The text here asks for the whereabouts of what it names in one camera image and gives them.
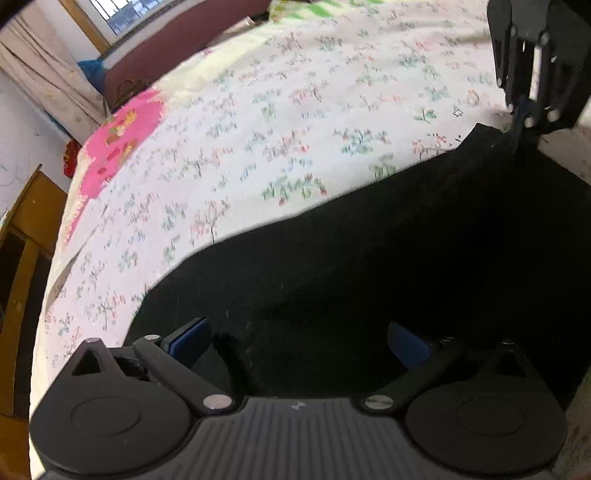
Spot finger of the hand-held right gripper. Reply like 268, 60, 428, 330
510, 95, 539, 139

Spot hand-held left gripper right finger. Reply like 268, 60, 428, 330
361, 322, 539, 412

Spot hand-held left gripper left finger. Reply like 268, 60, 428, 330
69, 318, 235, 415

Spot black pants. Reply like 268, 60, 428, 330
122, 122, 591, 402

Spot red bag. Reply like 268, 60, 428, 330
62, 141, 84, 178

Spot white floral bed sheet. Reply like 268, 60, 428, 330
30, 0, 591, 480

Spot brown handbag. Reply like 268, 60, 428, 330
115, 78, 153, 104

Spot blue plastic bag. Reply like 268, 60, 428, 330
78, 60, 109, 93

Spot maroon window seat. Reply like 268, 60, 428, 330
104, 0, 273, 107

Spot beige curtain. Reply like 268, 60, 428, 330
0, 32, 112, 144

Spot window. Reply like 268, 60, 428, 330
88, 0, 167, 35

